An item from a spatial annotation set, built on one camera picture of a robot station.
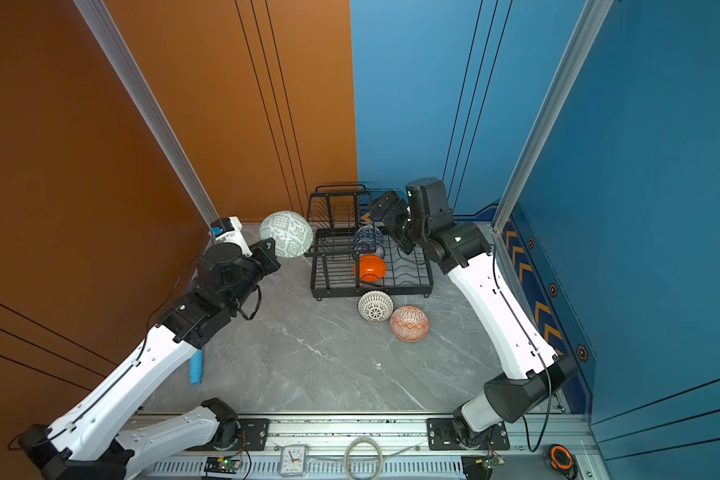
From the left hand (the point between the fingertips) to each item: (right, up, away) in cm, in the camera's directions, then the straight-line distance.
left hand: (276, 237), depth 68 cm
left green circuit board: (-13, -54, +2) cm, 56 cm away
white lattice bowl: (+23, -21, +26) cm, 41 cm away
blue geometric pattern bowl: (+21, +1, +44) cm, 49 cm away
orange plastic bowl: (+22, -9, +31) cm, 39 cm away
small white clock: (+4, -52, 0) cm, 52 cm away
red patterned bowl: (+34, -26, +23) cm, 49 cm away
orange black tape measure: (+66, -51, -1) cm, 83 cm away
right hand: (+22, +5, 0) cm, 23 cm away
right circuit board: (+50, -53, +1) cm, 73 cm away
